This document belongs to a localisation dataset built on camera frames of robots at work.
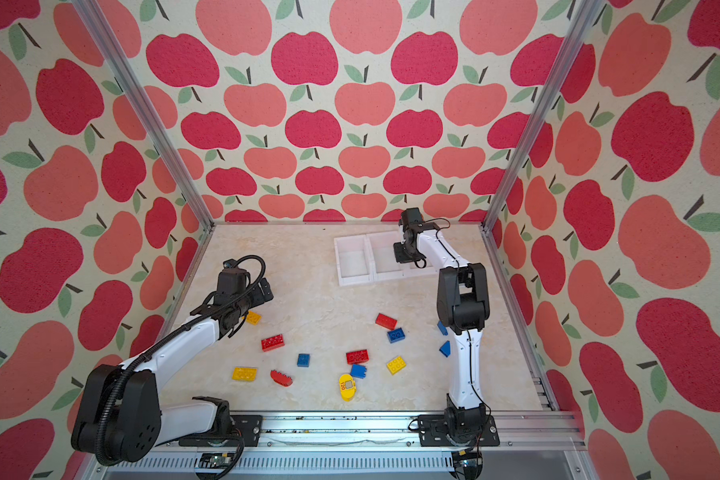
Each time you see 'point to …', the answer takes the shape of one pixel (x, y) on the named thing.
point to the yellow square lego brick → (396, 365)
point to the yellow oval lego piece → (347, 394)
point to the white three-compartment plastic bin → (362, 258)
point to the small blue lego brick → (303, 360)
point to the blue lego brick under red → (358, 371)
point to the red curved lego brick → (281, 378)
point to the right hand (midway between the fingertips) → (411, 255)
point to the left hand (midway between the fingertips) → (261, 289)
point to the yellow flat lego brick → (240, 373)
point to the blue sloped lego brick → (446, 348)
